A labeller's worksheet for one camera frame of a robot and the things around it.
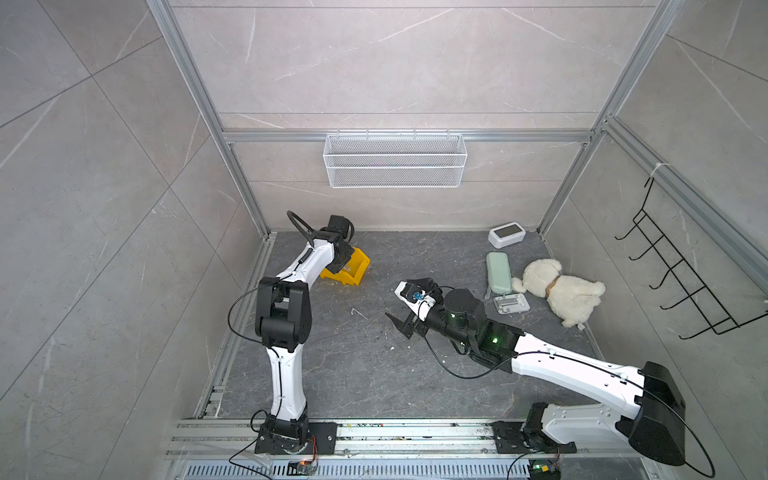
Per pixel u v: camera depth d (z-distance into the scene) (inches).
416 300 22.5
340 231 31.0
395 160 39.5
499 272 41.1
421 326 24.9
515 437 29.2
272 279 22.2
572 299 35.4
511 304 38.4
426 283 25.6
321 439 28.9
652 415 15.2
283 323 21.8
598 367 17.7
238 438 29.4
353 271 40.5
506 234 44.9
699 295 24.9
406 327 24.1
